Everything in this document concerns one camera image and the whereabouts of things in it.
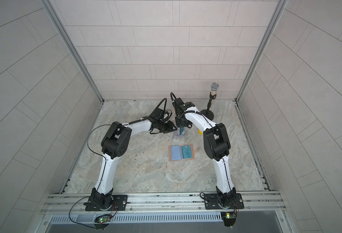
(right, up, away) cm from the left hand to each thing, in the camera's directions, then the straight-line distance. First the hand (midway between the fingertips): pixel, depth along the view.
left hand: (178, 126), depth 99 cm
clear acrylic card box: (+1, -4, -6) cm, 7 cm away
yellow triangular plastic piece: (+15, -4, 0) cm, 15 cm away
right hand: (+2, +2, -3) cm, 4 cm away
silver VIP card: (+2, -2, -8) cm, 8 cm away
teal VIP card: (+5, -14, -10) cm, 18 cm away
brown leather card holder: (+1, -15, -10) cm, 18 cm away
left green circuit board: (-34, -38, -34) cm, 61 cm away
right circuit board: (+24, -40, -31) cm, 56 cm away
